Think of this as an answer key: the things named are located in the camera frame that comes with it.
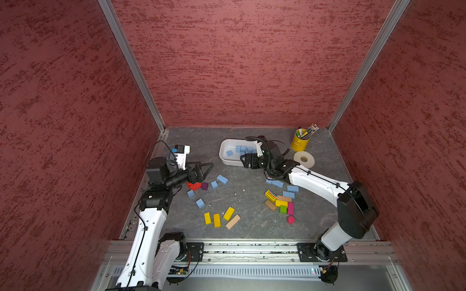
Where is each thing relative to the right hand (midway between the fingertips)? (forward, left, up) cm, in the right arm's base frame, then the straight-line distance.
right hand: (247, 161), depth 86 cm
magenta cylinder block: (-24, -20, -15) cm, 34 cm away
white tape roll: (+8, -38, -15) cm, 42 cm away
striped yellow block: (-12, -11, -13) cm, 21 cm away
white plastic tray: (+20, +9, -11) cm, 25 cm away
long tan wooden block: (-24, +7, -14) cm, 29 cm away
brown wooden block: (-17, -11, -15) cm, 25 cm away
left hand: (-10, +17, +11) cm, 23 cm away
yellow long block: (-20, +9, -14) cm, 27 cm away
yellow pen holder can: (+19, -33, -7) cm, 38 cm away
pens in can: (+19, -35, -3) cm, 40 cm away
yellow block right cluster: (-16, -15, -15) cm, 26 cm away
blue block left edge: (-10, +29, -13) cm, 33 cm away
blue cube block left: (-5, +17, -14) cm, 23 cm away
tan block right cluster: (-13, -17, -15) cm, 26 cm away
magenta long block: (-18, -21, -15) cm, 32 cm away
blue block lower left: (-16, +23, -12) cm, 31 cm away
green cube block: (-19, -16, -14) cm, 29 cm away
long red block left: (-7, +28, -13) cm, 31 cm away
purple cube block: (-6, +22, -14) cm, 27 cm away
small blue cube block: (+17, +10, -16) cm, 25 cm away
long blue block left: (-2, +13, -14) cm, 19 cm away
